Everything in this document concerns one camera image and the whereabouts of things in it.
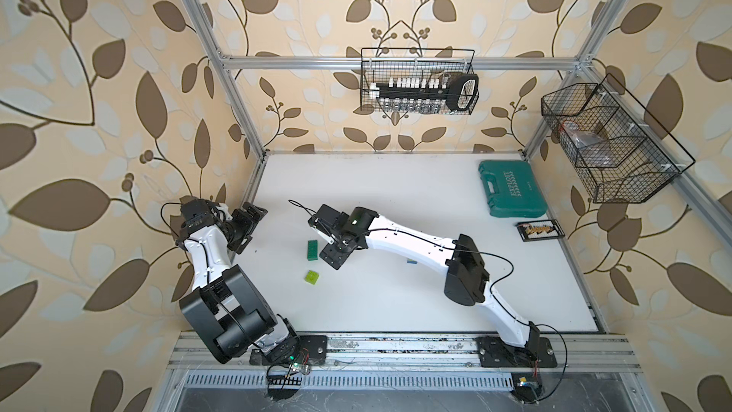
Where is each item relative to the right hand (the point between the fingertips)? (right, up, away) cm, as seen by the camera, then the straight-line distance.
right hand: (340, 247), depth 85 cm
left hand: (-24, +9, -1) cm, 26 cm away
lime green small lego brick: (-9, -10, +2) cm, 14 cm away
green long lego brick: (-10, -2, +6) cm, 12 cm away
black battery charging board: (+63, +3, +10) cm, 64 cm away
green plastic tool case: (+60, +17, +18) cm, 65 cm away
